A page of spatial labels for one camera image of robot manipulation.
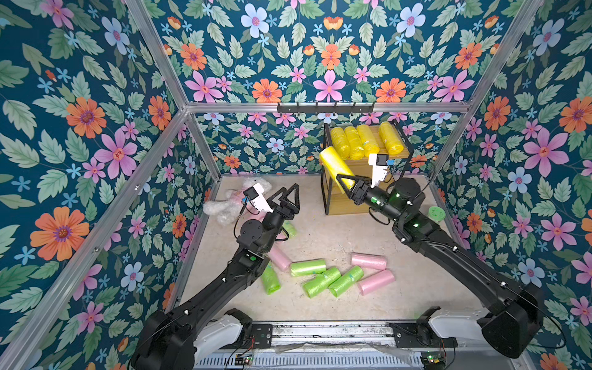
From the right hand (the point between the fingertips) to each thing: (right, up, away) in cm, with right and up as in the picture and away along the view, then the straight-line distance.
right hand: (341, 174), depth 64 cm
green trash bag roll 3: (-10, -33, +20) cm, 40 cm away
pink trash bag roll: (-21, -31, +24) cm, 45 cm away
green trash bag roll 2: (-24, -37, +18) cm, 47 cm away
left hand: (-14, -4, +3) cm, 14 cm away
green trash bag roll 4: (-5, -37, +18) cm, 42 cm away
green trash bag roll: (-18, -20, +33) cm, 43 cm away
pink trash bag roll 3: (+15, -38, +18) cm, 44 cm away
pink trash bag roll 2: (+15, -31, +22) cm, 41 cm away
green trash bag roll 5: (+4, -37, +18) cm, 41 cm away
